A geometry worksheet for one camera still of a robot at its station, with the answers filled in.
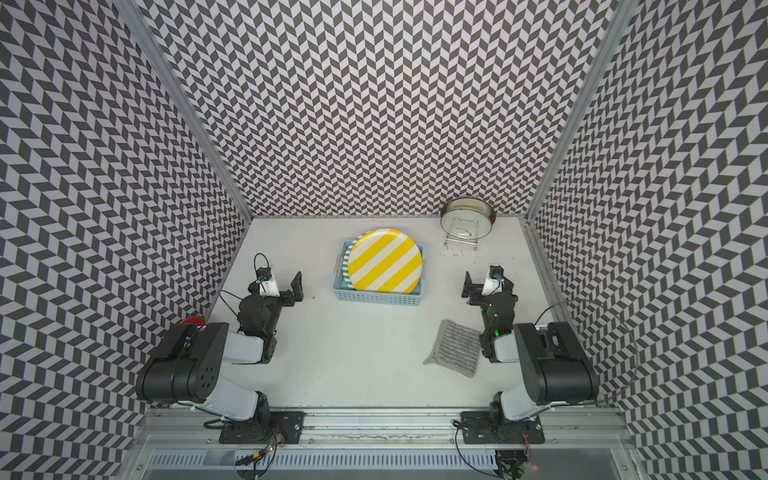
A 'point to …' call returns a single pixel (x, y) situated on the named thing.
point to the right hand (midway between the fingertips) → (482, 277)
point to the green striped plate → (345, 271)
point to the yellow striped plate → (385, 260)
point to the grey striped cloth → (457, 348)
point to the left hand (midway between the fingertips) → (284, 275)
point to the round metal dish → (467, 217)
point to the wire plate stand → (463, 231)
